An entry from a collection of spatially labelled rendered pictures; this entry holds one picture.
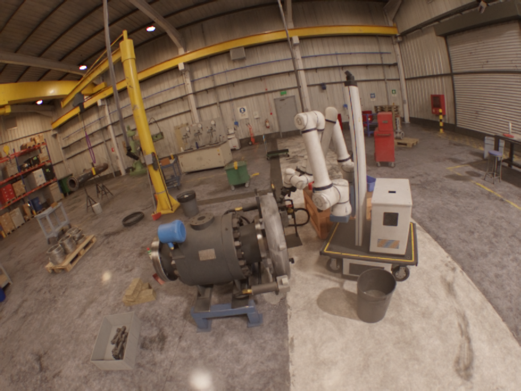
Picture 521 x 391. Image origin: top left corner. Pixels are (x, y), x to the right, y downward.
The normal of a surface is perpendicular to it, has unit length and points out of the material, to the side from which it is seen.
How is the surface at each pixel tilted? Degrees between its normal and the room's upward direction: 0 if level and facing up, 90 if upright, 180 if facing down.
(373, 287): 87
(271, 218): 35
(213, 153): 90
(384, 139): 90
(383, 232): 90
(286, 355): 0
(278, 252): 73
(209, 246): 50
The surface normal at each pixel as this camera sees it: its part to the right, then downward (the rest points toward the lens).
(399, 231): -0.52, 0.40
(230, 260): 0.01, 0.12
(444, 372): -0.19, -0.91
